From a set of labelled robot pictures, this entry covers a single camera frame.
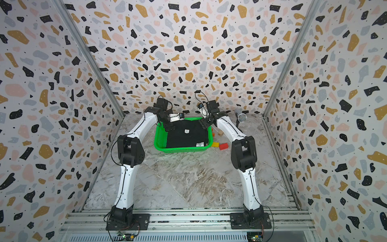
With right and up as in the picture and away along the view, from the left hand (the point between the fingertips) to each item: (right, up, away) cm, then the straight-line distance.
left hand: (174, 119), depth 103 cm
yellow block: (+28, -18, -1) cm, 33 cm away
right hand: (+22, 0, -2) cm, 22 cm away
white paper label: (+18, -16, -9) cm, 26 cm away
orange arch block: (+27, -11, 0) cm, 29 cm away
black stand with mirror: (+41, 0, -17) cm, 45 cm away
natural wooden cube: (+33, -10, +6) cm, 34 cm away
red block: (+34, -19, 0) cm, 39 cm away
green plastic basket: (-9, -14, -1) cm, 17 cm away
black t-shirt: (+9, -10, 0) cm, 13 cm away
